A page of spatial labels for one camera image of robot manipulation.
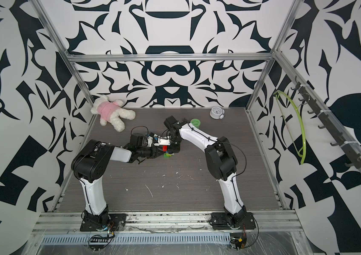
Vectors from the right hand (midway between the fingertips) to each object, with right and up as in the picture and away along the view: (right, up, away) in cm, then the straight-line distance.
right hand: (170, 144), depth 94 cm
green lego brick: (-2, -7, 0) cm, 7 cm away
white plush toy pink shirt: (-40, +20, +12) cm, 46 cm away
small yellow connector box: (+32, -40, -23) cm, 56 cm away
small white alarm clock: (+32, +20, +21) cm, 43 cm away
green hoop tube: (+57, +12, -25) cm, 64 cm away
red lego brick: (-3, -2, -5) cm, 6 cm away
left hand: (-4, -5, +3) cm, 7 cm away
